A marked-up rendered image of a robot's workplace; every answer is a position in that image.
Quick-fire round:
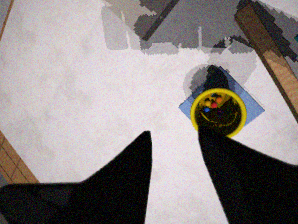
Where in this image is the tan flat bar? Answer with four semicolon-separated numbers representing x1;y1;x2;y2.
234;3;298;123

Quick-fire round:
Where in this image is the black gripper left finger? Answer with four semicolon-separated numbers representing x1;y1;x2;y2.
0;131;152;224

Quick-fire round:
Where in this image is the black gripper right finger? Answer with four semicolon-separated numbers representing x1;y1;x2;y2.
198;125;298;224

